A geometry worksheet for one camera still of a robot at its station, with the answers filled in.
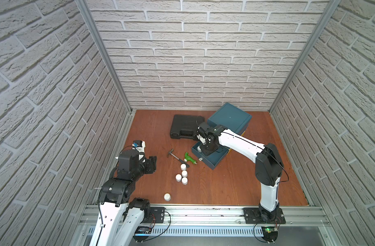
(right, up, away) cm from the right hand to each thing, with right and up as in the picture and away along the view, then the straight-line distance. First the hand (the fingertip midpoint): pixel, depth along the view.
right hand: (209, 150), depth 89 cm
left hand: (-29, +1, -18) cm, 34 cm away
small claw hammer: (-24, -2, +7) cm, 25 cm away
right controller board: (+27, -36, -19) cm, 48 cm away
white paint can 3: (-14, -16, -6) cm, 22 cm away
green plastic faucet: (-13, -5, +3) cm, 14 cm away
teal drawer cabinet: (+14, +19, -1) cm, 24 cm away
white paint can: (-15, -9, -1) cm, 18 cm away
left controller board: (-34, -37, -18) cm, 53 cm away
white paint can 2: (-14, -13, -4) cm, 20 cm away
